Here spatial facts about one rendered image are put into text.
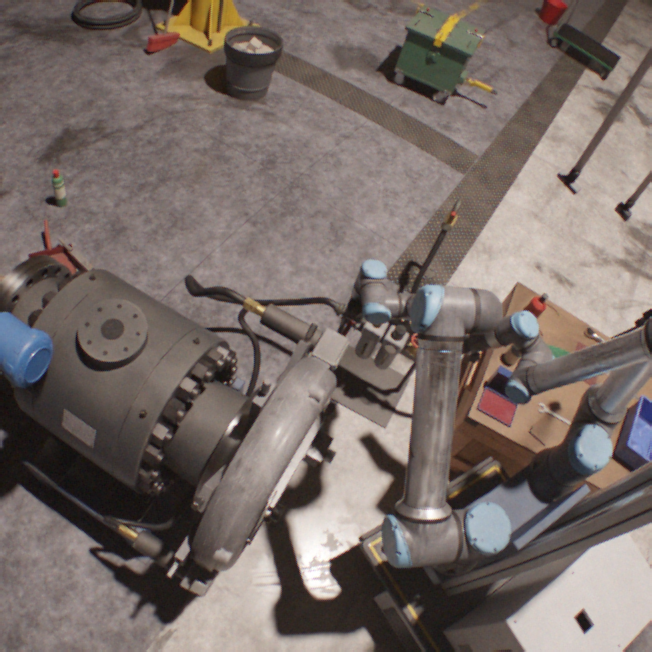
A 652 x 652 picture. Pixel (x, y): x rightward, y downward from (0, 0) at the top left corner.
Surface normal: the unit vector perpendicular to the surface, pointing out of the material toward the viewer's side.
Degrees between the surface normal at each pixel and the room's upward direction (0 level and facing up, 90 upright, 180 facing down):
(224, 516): 44
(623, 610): 0
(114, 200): 0
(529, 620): 0
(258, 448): 14
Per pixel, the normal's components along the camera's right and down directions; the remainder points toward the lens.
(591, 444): 0.15, -0.46
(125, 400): -0.02, -0.14
